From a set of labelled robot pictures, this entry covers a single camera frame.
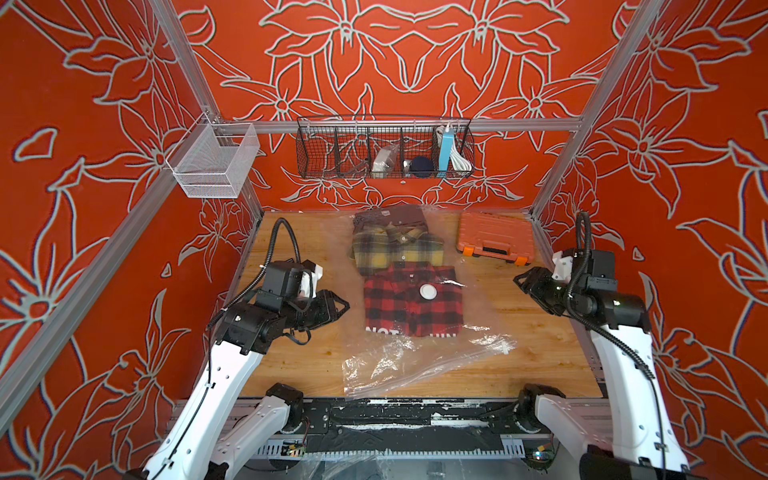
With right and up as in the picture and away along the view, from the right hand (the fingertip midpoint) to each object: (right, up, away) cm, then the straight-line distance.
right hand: (514, 280), depth 71 cm
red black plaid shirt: (-29, -9, +19) cm, 36 cm away
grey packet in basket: (-31, +36, +21) cm, 52 cm away
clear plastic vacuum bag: (-32, -24, +8) cm, 41 cm away
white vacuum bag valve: (-18, -6, +21) cm, 28 cm away
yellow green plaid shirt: (-35, +6, +31) cm, 47 cm away
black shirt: (-20, +19, +43) cm, 51 cm away
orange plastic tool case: (+9, +11, +35) cm, 38 cm away
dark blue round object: (-20, +34, +23) cm, 46 cm away
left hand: (-41, -5, -4) cm, 41 cm away
